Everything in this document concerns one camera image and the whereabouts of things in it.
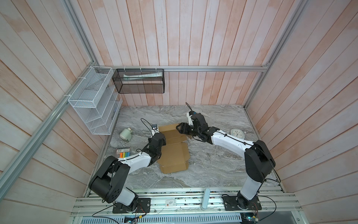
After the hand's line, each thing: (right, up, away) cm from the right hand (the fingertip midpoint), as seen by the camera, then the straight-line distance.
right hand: (178, 128), depth 88 cm
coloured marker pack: (-38, -17, +5) cm, 41 cm away
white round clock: (+44, -5, +13) cm, 46 cm away
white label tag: (-5, -40, -15) cm, 43 cm away
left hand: (-13, -5, +3) cm, 14 cm away
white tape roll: (-37, -5, +8) cm, 38 cm away
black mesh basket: (-30, +35, +16) cm, 49 cm away
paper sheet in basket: (-34, +33, +2) cm, 48 cm away
